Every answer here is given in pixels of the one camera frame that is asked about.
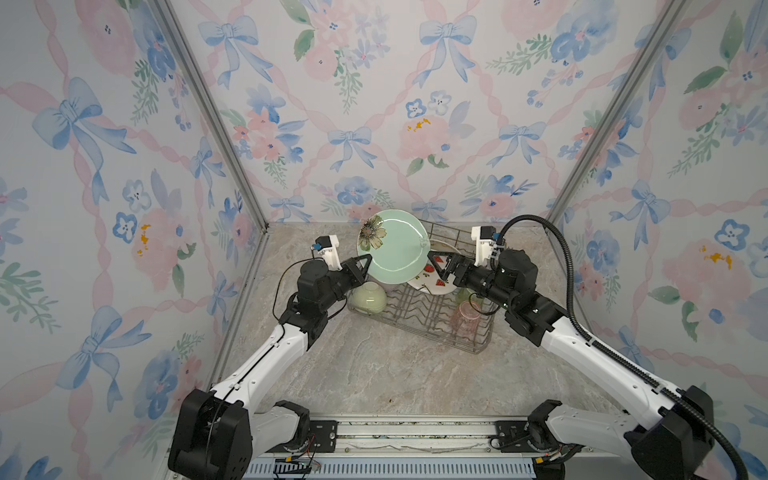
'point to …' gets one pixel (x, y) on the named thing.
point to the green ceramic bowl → (369, 297)
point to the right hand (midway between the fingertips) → (436, 255)
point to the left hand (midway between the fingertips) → (373, 254)
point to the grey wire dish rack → (431, 315)
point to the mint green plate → (398, 243)
